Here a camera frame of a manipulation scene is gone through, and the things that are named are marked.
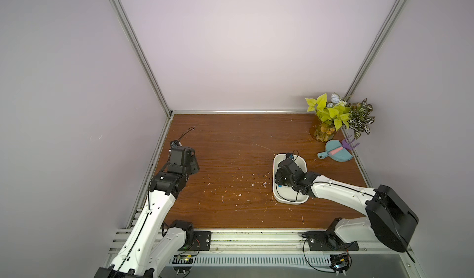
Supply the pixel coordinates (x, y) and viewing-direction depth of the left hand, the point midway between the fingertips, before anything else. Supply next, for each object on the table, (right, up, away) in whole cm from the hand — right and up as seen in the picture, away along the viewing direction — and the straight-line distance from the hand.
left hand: (191, 159), depth 78 cm
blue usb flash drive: (+39, -13, +4) cm, 41 cm away
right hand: (+39, -8, +10) cm, 41 cm away
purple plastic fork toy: (+84, +4, +28) cm, 88 cm away
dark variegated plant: (+79, +18, +9) cm, 81 cm away
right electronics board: (+60, -39, -8) cm, 72 cm away
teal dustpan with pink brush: (+74, +1, +22) cm, 77 cm away
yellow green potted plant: (+65, +20, +9) cm, 68 cm away
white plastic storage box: (+42, -17, +6) cm, 46 cm away
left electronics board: (-2, -41, -5) cm, 41 cm away
